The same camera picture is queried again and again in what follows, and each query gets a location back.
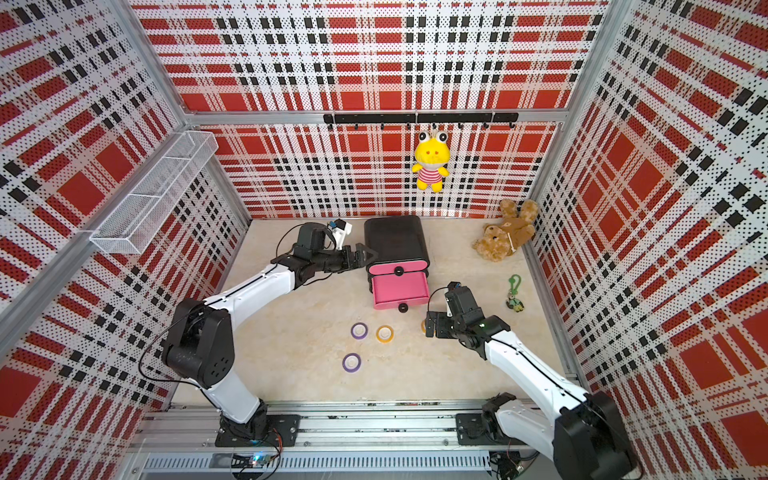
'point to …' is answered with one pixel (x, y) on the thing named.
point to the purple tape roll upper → (359, 331)
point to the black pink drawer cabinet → (397, 261)
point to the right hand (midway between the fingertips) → (444, 322)
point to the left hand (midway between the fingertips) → (373, 257)
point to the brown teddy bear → (497, 242)
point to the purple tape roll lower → (351, 362)
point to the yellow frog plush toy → (432, 154)
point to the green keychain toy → (513, 302)
